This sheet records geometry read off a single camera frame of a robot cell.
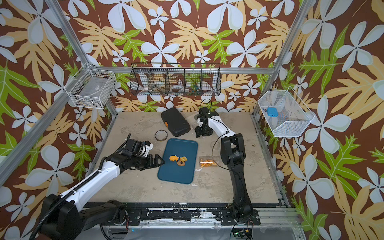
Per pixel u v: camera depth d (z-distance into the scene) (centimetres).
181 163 92
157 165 71
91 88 85
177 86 99
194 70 92
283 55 85
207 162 91
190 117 118
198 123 96
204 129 88
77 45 81
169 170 91
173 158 93
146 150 69
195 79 96
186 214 75
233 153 61
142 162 70
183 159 93
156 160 72
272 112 86
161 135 106
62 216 40
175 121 108
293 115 77
